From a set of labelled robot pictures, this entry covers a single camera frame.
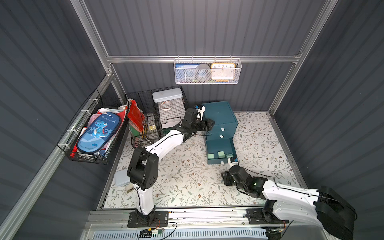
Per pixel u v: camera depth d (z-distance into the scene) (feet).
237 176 2.11
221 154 3.07
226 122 2.84
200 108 2.59
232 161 2.52
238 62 2.92
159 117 2.99
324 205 1.41
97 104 2.55
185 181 2.84
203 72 2.92
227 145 3.27
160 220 2.40
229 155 3.08
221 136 3.05
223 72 2.92
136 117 3.35
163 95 3.31
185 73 3.01
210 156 3.09
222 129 2.84
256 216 2.42
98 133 2.11
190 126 2.27
